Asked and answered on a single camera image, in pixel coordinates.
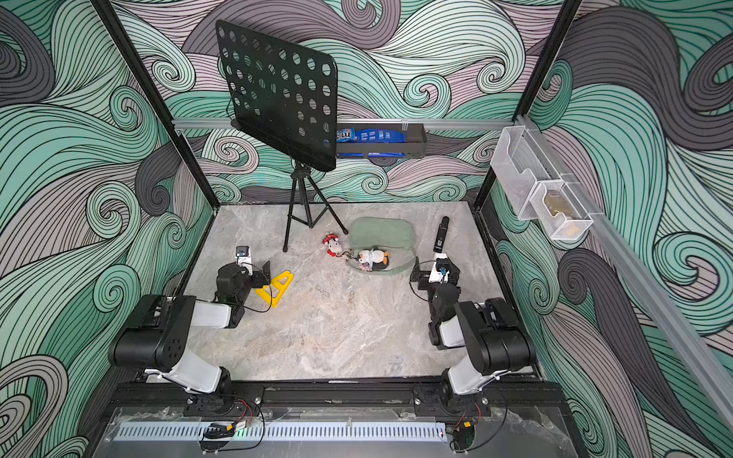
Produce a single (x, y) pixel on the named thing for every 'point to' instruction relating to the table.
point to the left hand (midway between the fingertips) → (253, 258)
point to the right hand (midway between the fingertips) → (436, 259)
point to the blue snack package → (370, 135)
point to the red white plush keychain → (332, 244)
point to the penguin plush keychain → (372, 260)
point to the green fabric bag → (394, 236)
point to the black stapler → (440, 240)
